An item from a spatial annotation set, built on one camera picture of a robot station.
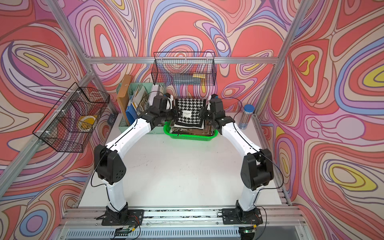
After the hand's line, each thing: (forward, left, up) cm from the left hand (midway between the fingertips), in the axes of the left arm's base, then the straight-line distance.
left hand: (183, 111), depth 85 cm
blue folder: (+5, +33, -7) cm, 34 cm away
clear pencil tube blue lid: (+8, -42, -6) cm, 43 cm away
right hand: (+1, -10, -2) cm, 10 cm away
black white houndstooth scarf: (0, -3, -1) cm, 4 cm away
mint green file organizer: (+26, +35, 0) cm, 44 cm away
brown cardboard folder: (+6, +35, +5) cm, 35 cm away
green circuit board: (-55, +29, -30) cm, 69 cm away
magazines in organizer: (+14, +29, -3) cm, 32 cm away
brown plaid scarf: (-3, -15, -13) cm, 20 cm away
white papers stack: (+21, +19, 0) cm, 28 cm away
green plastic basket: (+2, +12, -17) cm, 21 cm away
